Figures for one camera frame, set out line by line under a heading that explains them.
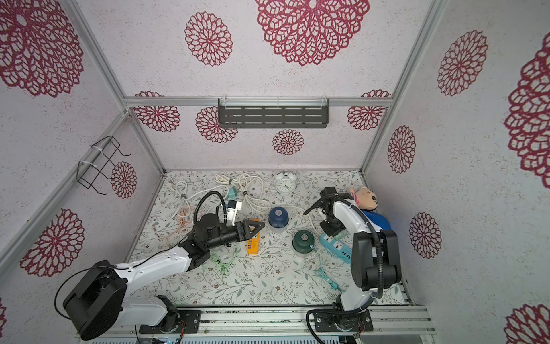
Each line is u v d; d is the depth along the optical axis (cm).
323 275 85
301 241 83
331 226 79
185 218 100
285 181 105
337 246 90
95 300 42
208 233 62
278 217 90
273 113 97
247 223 69
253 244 90
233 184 113
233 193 107
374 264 41
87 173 73
